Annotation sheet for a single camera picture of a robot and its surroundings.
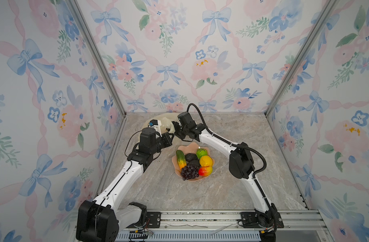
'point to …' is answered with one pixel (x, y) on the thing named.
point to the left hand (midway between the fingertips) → (175, 133)
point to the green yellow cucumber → (181, 159)
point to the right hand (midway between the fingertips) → (169, 130)
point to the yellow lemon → (205, 161)
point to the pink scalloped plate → (192, 148)
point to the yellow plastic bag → (166, 119)
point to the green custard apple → (201, 152)
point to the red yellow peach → (205, 171)
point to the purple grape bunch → (189, 172)
